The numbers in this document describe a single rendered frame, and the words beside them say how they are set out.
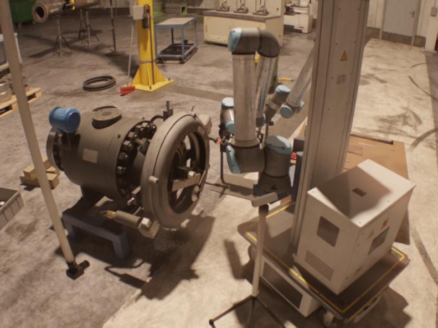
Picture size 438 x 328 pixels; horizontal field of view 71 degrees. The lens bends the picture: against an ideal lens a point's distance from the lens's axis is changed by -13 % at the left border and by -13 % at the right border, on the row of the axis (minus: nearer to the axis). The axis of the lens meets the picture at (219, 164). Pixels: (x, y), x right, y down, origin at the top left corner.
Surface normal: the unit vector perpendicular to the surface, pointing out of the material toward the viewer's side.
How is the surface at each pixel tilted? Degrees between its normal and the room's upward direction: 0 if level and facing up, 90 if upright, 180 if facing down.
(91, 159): 62
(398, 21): 90
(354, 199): 0
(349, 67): 90
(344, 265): 90
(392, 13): 90
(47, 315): 0
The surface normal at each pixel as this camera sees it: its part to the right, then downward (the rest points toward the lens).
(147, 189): -0.36, 0.25
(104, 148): -0.29, -0.22
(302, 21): -0.49, 0.45
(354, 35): 0.58, 0.42
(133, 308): 0.00, -0.86
